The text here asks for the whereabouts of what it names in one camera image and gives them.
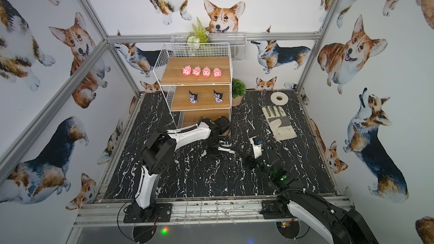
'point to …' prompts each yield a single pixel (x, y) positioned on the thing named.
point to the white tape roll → (276, 101)
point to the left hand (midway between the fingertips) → (219, 150)
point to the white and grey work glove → (278, 122)
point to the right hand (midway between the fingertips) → (245, 148)
